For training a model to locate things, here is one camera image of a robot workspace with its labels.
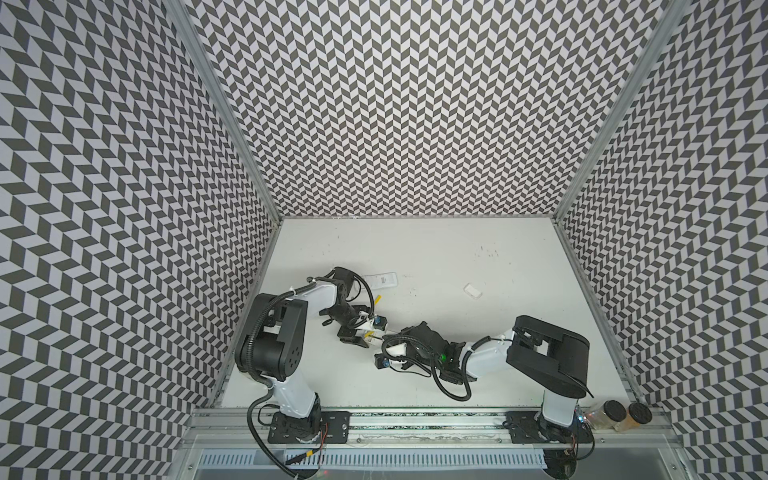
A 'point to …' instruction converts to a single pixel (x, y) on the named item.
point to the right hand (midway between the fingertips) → (388, 339)
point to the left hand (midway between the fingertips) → (366, 330)
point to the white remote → (383, 280)
